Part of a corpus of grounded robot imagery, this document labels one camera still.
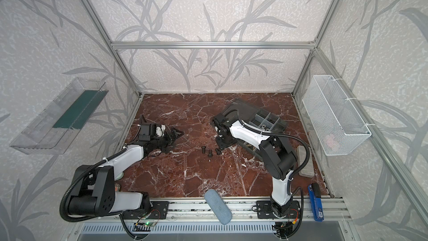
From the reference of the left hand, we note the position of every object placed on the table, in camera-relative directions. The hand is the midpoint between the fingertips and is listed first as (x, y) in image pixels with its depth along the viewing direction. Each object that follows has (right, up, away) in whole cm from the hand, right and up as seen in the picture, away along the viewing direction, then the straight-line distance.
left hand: (182, 132), depth 88 cm
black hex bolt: (+11, -10, +4) cm, 16 cm away
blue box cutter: (+64, -29, -15) cm, 72 cm away
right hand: (+23, -4, +3) cm, 24 cm away
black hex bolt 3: (+20, -11, +3) cm, 23 cm away
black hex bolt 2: (+15, -13, +2) cm, 20 cm away
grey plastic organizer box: (+43, +7, +14) cm, 46 cm away
